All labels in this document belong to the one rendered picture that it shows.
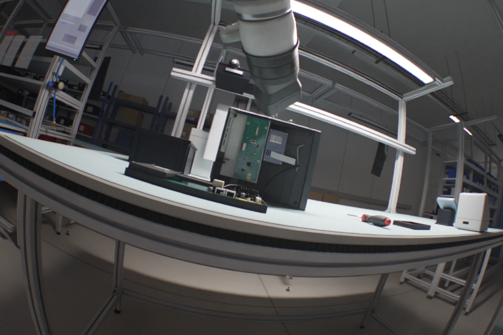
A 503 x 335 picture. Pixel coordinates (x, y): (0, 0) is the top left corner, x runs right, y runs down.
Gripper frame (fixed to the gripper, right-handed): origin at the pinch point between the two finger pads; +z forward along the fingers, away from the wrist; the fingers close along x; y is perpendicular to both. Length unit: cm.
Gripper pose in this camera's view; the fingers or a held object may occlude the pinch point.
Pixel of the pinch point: (275, 117)
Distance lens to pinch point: 43.7
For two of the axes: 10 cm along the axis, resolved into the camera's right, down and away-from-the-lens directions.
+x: 8.5, -5.1, 1.5
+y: 5.0, 6.5, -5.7
